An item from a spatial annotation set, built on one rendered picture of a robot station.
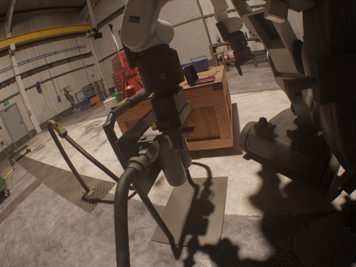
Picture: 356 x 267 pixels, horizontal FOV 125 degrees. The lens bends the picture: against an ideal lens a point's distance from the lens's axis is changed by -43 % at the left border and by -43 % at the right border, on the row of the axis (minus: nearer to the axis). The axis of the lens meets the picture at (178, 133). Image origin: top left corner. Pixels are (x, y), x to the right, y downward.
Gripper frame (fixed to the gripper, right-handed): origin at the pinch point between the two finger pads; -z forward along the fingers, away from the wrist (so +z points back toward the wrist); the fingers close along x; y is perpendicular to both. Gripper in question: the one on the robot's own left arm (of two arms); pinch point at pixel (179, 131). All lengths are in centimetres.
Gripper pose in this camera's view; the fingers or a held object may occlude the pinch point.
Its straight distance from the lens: 38.1
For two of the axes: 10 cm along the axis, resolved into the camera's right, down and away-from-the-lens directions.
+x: 2.8, -4.8, 8.3
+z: -2.8, -8.7, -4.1
